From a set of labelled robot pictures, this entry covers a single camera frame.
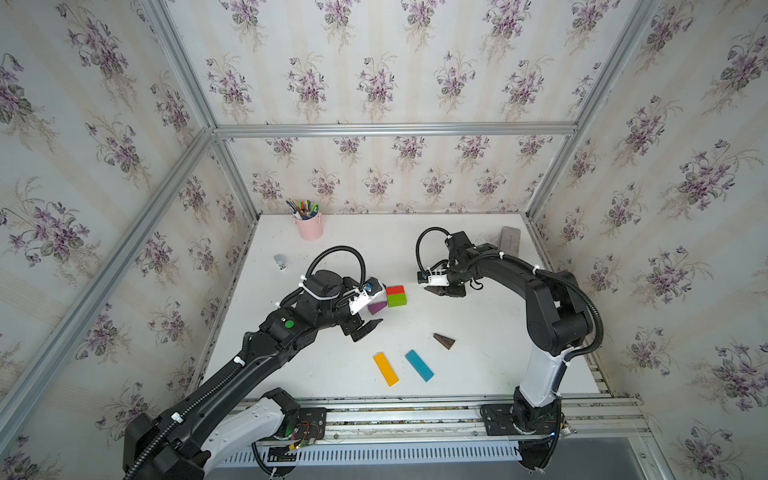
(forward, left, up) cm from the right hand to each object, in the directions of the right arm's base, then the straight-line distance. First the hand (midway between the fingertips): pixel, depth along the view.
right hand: (448, 284), depth 96 cm
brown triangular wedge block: (-7, +4, +8) cm, 11 cm away
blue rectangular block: (-25, +10, -3) cm, 27 cm away
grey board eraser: (+20, -25, 0) cm, 32 cm away
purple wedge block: (-8, +24, -1) cm, 25 cm away
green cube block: (-4, +17, -3) cm, 17 cm away
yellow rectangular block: (-26, +20, -3) cm, 33 cm away
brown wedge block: (-19, +2, -1) cm, 19 cm away
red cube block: (-2, +17, -1) cm, 17 cm away
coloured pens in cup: (+25, +51, +9) cm, 57 cm away
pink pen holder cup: (+21, +49, +4) cm, 53 cm away
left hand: (-15, +24, +16) cm, 32 cm away
